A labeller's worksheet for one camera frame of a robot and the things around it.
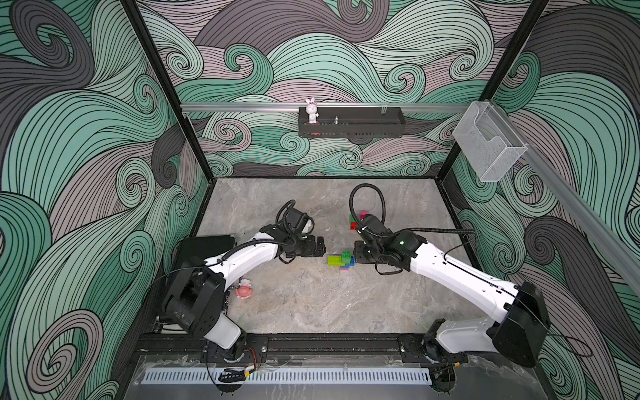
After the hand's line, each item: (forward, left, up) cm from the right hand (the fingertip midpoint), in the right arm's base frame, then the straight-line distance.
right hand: (354, 254), depth 79 cm
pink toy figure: (-8, +37, -11) cm, 40 cm away
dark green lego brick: (-1, +3, +22) cm, 22 cm away
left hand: (+5, +13, -3) cm, 14 cm away
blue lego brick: (+1, +1, -11) cm, 11 cm away
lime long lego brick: (+2, +6, -9) cm, 10 cm away
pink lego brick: (+27, -8, -14) cm, 32 cm away
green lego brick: (+1, +2, -4) cm, 5 cm away
